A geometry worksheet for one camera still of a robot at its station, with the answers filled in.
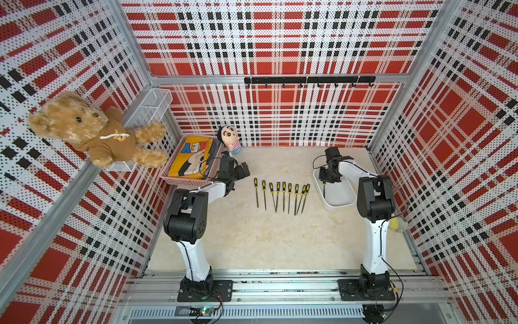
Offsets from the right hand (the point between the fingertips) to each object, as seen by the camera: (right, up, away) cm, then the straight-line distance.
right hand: (327, 176), depth 105 cm
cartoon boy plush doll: (-53, +22, +3) cm, 57 cm away
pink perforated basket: (-61, +11, +3) cm, 62 cm away
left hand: (-44, +5, -4) cm, 45 cm away
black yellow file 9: (-12, -8, -4) cm, 15 cm away
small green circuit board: (-53, -46, -36) cm, 79 cm away
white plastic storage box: (+7, -9, -3) cm, 12 cm away
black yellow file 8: (-17, -12, -7) cm, 22 cm away
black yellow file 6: (-20, -8, -4) cm, 22 cm away
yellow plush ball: (+24, -19, -19) cm, 36 cm away
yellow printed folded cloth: (-73, +9, +2) cm, 73 cm away
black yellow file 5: (-24, -7, -3) cm, 25 cm away
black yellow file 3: (-29, -8, -4) cm, 30 cm away
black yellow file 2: (-34, -6, -1) cm, 34 cm away
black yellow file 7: (-17, -9, -4) cm, 20 cm away
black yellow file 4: (-26, -8, -4) cm, 28 cm away
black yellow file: (-38, -3, 0) cm, 38 cm away
